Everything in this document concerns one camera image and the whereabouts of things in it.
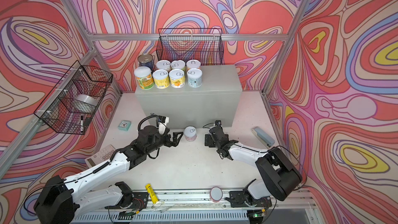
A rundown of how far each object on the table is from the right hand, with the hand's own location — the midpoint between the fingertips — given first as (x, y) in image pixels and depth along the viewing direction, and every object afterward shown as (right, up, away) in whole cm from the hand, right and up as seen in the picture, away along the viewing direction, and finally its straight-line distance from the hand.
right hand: (214, 140), depth 92 cm
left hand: (-20, +8, -13) cm, 25 cm away
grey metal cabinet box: (+3, +25, -2) cm, 25 cm away
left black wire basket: (-67, +21, -22) cm, 74 cm away
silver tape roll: (-62, +22, -21) cm, 69 cm away
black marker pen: (-64, +10, -20) cm, 68 cm away
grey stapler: (+30, 0, -3) cm, 30 cm away
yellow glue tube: (-31, -24, -19) cm, 43 cm away
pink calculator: (-64, -8, -6) cm, 65 cm away
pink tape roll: (-1, -20, -21) cm, 30 cm away
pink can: (-15, +4, -1) cm, 15 cm away
